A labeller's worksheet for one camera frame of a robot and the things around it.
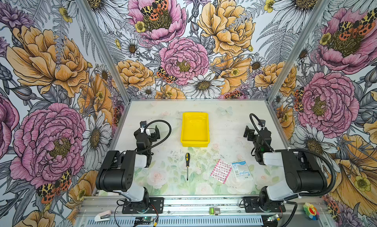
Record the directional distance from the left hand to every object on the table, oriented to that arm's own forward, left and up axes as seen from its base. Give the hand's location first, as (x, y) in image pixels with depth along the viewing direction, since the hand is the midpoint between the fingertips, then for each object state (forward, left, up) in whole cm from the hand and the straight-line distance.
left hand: (149, 130), depth 93 cm
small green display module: (-43, -37, -5) cm, 56 cm away
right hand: (-1, -66, 0) cm, 66 cm away
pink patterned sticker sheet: (-23, -44, -8) cm, 50 cm away
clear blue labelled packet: (-24, -55, -8) cm, 60 cm away
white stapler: (-44, +15, -6) cm, 47 cm away
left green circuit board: (-45, -3, -9) cm, 46 cm away
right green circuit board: (-45, -66, -8) cm, 80 cm away
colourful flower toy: (-43, -83, -6) cm, 94 cm away
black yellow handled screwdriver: (-16, -24, -7) cm, 29 cm away
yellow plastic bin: (+2, -29, -2) cm, 29 cm away
